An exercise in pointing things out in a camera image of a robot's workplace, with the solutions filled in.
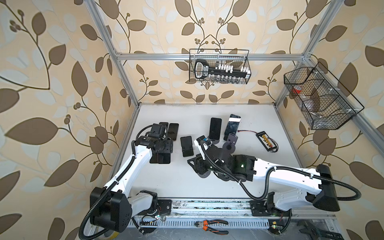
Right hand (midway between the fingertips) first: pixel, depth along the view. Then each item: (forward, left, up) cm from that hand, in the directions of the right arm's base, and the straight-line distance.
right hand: (191, 159), depth 68 cm
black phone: (+32, +14, -22) cm, 41 cm away
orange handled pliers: (-24, -5, -21) cm, 32 cm away
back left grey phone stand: (+22, -14, -21) cm, 34 cm away
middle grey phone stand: (+18, -24, -22) cm, 37 cm away
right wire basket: (+24, -68, +11) cm, 73 cm away
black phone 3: (+26, -15, -12) cm, 32 cm away
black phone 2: (+38, +20, -21) cm, 48 cm away
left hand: (+13, +16, -8) cm, 22 cm away
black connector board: (+18, -50, -21) cm, 58 cm away
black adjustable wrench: (-28, -55, -22) cm, 66 cm away
